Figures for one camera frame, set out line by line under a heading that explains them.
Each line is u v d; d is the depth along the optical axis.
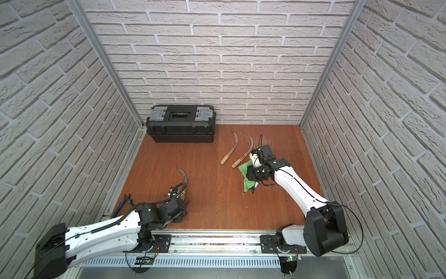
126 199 0.85
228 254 0.73
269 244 0.74
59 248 0.42
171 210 0.61
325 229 0.41
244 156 1.02
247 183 0.79
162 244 0.74
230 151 1.04
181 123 0.98
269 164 0.60
